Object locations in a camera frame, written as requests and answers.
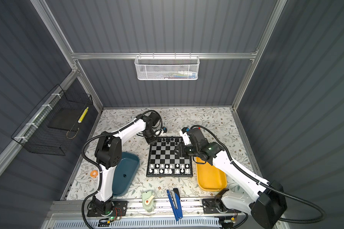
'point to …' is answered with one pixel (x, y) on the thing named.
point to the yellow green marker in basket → (84, 113)
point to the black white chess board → (164, 161)
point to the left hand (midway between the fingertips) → (152, 141)
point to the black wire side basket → (50, 129)
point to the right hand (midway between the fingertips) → (178, 151)
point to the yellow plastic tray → (210, 178)
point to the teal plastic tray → (126, 173)
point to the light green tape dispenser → (148, 200)
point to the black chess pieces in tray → (124, 175)
